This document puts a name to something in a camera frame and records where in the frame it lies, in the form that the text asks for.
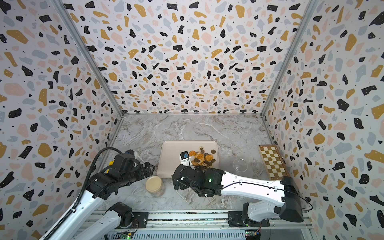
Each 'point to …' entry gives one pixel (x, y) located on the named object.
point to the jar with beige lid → (155, 186)
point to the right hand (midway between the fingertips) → (181, 175)
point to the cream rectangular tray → (168, 154)
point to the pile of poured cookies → (201, 158)
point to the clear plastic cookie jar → (240, 164)
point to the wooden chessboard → (275, 167)
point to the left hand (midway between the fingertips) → (150, 169)
